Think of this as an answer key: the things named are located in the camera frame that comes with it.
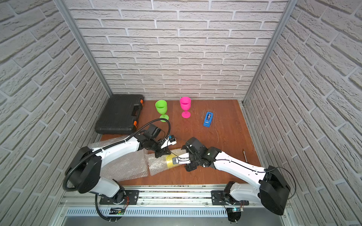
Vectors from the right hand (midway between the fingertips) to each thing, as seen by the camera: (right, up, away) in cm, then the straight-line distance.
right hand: (186, 153), depth 81 cm
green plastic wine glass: (-17, +28, +15) cm, 36 cm away
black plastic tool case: (-48, +23, +20) cm, 57 cm away
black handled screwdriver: (+38, -2, +9) cm, 39 cm away
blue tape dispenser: (+17, +20, +23) cm, 34 cm away
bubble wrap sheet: (-34, -9, +4) cm, 35 cm away
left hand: (-10, +1, +3) cm, 10 cm away
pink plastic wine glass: (-1, +32, +19) cm, 37 cm away
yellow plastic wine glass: (-10, -4, -1) cm, 11 cm away
